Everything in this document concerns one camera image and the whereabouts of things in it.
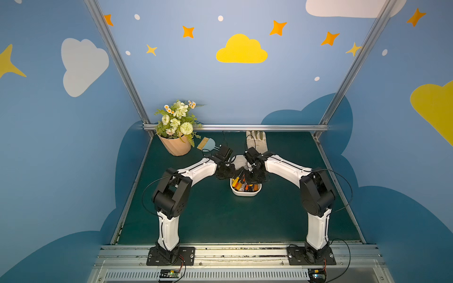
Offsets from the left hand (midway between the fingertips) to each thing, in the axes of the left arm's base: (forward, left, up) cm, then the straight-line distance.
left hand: (233, 172), depth 95 cm
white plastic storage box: (-7, -4, -5) cm, 9 cm away
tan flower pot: (+14, +33, +4) cm, 36 cm away
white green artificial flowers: (+15, +28, +23) cm, 40 cm away
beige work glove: (+30, -17, -6) cm, 35 cm away
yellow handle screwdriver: (-3, -1, -3) cm, 4 cm away
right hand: (-4, -10, -2) cm, 11 cm away
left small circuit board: (-46, +26, -7) cm, 54 cm away
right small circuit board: (-45, -36, -8) cm, 58 cm away
